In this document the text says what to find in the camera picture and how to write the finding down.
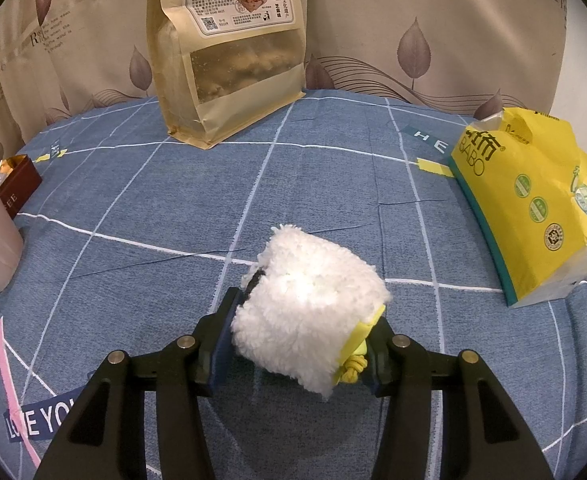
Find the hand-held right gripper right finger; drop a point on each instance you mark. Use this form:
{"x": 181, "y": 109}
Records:
{"x": 374, "y": 377}

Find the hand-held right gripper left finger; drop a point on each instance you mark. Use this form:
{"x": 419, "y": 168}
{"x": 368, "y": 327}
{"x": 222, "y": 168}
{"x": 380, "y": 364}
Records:
{"x": 221, "y": 355}

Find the white fluffy roll yellow inside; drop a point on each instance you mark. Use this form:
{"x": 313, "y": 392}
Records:
{"x": 303, "y": 320}

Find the gold and red tin box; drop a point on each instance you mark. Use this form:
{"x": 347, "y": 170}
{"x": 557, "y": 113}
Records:
{"x": 21, "y": 187}

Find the yellow tissue pack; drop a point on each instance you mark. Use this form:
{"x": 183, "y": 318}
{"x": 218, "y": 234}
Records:
{"x": 513, "y": 200}

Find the kraft paper snack bag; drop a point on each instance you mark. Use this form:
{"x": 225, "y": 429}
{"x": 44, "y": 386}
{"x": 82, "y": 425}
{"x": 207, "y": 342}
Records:
{"x": 213, "y": 70}

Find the beige leaf print curtain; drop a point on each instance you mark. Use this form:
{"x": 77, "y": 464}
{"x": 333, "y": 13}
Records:
{"x": 398, "y": 20}

